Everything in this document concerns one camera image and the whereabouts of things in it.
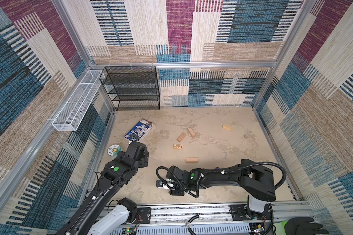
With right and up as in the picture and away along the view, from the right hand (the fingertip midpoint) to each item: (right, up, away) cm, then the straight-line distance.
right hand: (172, 186), depth 82 cm
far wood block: (+38, +31, +24) cm, 55 cm away
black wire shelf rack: (-30, +61, +26) cm, 73 cm away
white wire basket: (-49, +37, -11) cm, 63 cm away
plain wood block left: (+4, +24, +20) cm, 31 cm away
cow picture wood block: (+3, +19, +15) cm, 25 cm away
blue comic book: (-23, +31, +23) cm, 46 cm away
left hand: (-18, +20, -8) cm, 28 cm away
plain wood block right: (+12, +29, +23) cm, 39 cm away
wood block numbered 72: (+11, +12, +11) cm, 20 cm away
